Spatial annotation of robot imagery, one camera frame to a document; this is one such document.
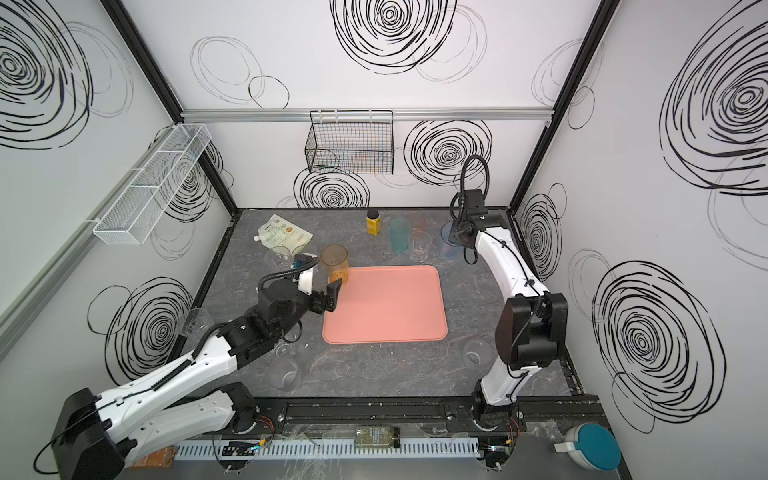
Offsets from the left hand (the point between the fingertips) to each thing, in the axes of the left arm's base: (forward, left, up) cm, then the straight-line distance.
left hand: (328, 276), depth 76 cm
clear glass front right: (-12, -41, -21) cm, 48 cm away
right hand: (+18, -37, -3) cm, 41 cm away
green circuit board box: (-33, -15, -16) cm, 39 cm away
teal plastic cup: (+30, -19, -17) cm, 39 cm away
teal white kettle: (-32, -61, -14) cm, 71 cm away
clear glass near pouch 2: (+17, +11, -12) cm, 24 cm away
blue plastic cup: (+17, -34, -10) cm, 39 cm away
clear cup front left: (-19, +12, -20) cm, 30 cm away
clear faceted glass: (+26, -26, -17) cm, 40 cm away
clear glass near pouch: (+17, +23, -18) cm, 34 cm away
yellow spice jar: (+32, -9, -15) cm, 36 cm away
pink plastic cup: (+35, -26, -18) cm, 47 cm away
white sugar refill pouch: (+30, +26, -20) cm, 44 cm away
